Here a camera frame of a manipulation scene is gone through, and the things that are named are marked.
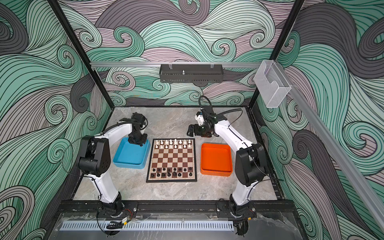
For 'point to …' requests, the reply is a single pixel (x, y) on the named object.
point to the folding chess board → (172, 160)
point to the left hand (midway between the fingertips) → (141, 141)
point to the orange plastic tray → (216, 159)
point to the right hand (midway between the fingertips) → (194, 133)
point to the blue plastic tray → (127, 154)
